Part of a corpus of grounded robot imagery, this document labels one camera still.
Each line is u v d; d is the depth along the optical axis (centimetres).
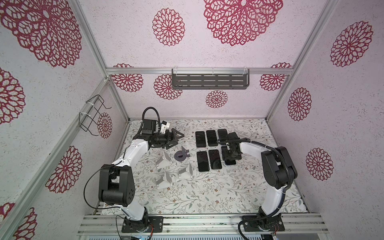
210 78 93
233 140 80
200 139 109
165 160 91
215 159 100
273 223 68
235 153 78
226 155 89
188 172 84
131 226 68
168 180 82
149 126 70
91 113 79
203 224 76
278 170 51
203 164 97
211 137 110
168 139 74
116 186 47
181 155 99
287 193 54
